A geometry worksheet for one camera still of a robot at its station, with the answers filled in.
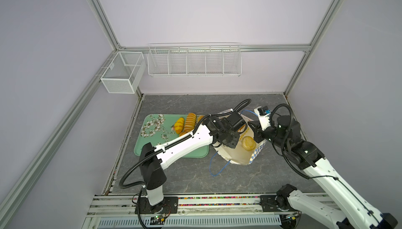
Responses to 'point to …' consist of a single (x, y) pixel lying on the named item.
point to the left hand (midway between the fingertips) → (231, 143)
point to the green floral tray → (156, 129)
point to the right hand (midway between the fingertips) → (250, 123)
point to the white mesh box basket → (125, 72)
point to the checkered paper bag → (238, 155)
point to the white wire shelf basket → (194, 59)
